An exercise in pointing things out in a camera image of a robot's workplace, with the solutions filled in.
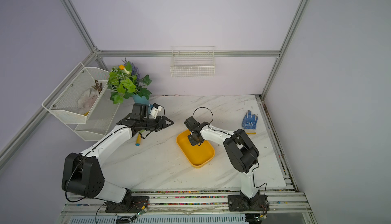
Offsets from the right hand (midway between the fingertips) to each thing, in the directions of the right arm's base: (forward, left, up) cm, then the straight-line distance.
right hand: (197, 140), depth 95 cm
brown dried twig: (+17, +54, +32) cm, 64 cm away
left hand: (+1, +14, +17) cm, 22 cm away
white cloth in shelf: (+9, +57, +30) cm, 65 cm away
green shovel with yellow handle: (-3, +37, +2) cm, 37 cm away
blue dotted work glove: (+13, -37, 0) cm, 39 cm away
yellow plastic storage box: (-11, 0, +1) cm, 11 cm away
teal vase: (+22, +38, +16) cm, 46 cm away
